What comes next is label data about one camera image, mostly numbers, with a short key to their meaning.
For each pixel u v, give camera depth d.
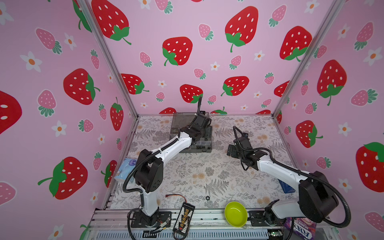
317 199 0.42
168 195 0.82
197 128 0.67
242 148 0.66
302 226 0.70
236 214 0.76
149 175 0.48
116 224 0.73
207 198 0.81
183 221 0.72
